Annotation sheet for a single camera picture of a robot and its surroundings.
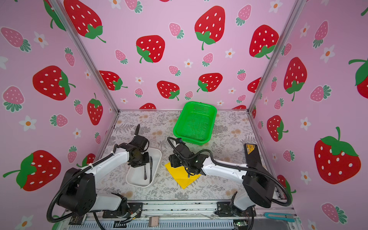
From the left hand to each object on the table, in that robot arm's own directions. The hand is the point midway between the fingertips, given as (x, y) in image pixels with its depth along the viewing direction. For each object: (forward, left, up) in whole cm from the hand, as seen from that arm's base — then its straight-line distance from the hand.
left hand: (147, 161), depth 87 cm
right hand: (-1, -16, +8) cm, 18 cm away
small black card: (-30, +29, -1) cm, 42 cm away
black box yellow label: (+7, -68, -2) cm, 68 cm away
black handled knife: (-3, -2, -4) cm, 5 cm away
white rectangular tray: (-8, +6, -3) cm, 11 cm away
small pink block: (-31, -9, -2) cm, 32 cm away
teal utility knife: (-28, -74, -4) cm, 79 cm away
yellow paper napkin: (-6, -21, -5) cm, 22 cm away
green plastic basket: (+34, -30, -3) cm, 45 cm away
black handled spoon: (-8, 0, -1) cm, 8 cm away
